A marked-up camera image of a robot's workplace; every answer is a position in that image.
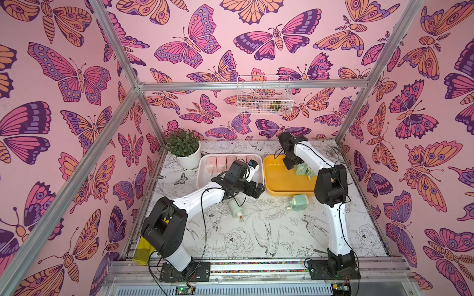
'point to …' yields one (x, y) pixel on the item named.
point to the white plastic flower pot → (192, 161)
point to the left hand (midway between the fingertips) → (259, 184)
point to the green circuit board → (184, 290)
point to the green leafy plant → (181, 143)
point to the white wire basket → (264, 95)
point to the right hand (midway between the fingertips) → (296, 161)
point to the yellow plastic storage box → (279, 180)
